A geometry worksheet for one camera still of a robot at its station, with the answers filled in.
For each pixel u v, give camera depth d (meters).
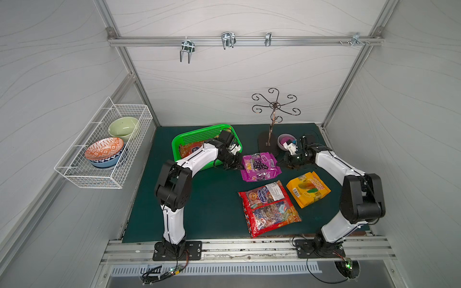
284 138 1.06
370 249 0.75
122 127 0.73
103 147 0.63
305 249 0.73
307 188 0.86
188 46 0.78
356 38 0.77
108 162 0.57
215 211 0.84
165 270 0.69
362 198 0.47
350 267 0.71
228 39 0.76
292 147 0.86
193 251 0.73
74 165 0.57
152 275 0.69
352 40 0.78
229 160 0.79
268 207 0.82
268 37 0.72
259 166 0.87
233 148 0.80
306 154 0.69
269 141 1.07
